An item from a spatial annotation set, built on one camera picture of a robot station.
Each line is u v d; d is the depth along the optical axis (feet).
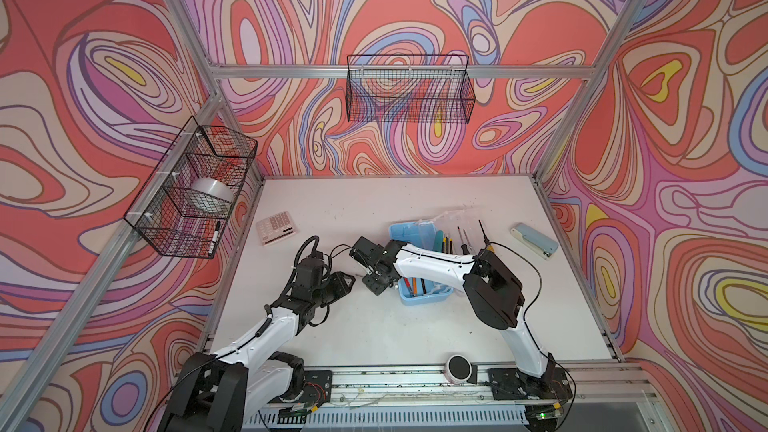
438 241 2.98
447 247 2.97
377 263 2.23
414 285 2.98
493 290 1.73
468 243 2.85
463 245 2.83
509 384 2.41
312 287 2.19
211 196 2.28
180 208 2.42
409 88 3.15
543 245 3.18
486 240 2.89
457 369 2.36
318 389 2.37
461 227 2.99
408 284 2.98
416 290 2.96
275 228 3.34
